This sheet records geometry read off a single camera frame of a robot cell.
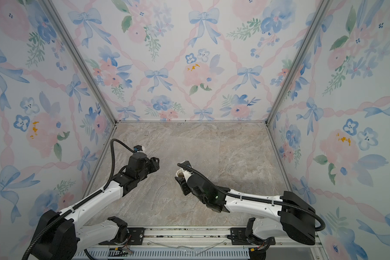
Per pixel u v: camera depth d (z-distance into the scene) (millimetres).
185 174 659
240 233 744
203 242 734
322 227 419
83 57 872
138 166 641
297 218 414
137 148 748
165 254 703
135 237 733
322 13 702
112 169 565
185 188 667
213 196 565
